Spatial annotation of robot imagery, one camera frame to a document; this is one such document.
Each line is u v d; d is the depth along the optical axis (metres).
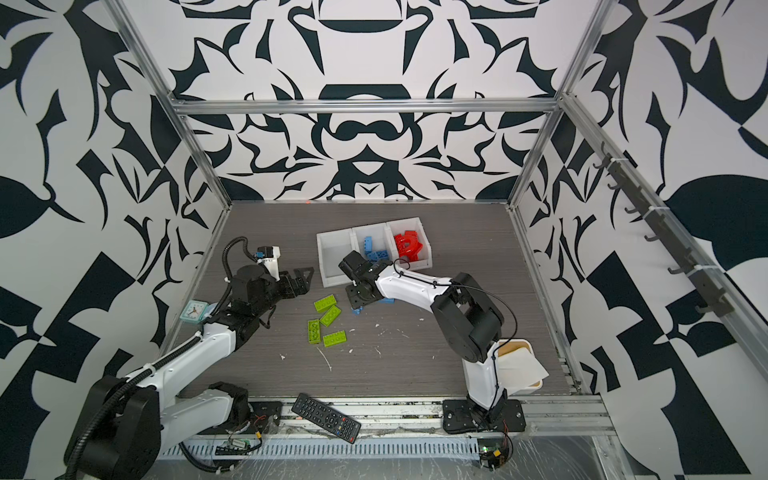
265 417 0.74
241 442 0.71
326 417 0.73
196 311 0.90
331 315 0.91
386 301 0.64
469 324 0.49
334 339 0.87
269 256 0.74
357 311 0.91
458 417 0.74
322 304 0.92
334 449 0.71
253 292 0.65
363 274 0.68
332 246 1.04
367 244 1.05
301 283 0.77
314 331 0.87
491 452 0.71
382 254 1.02
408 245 1.01
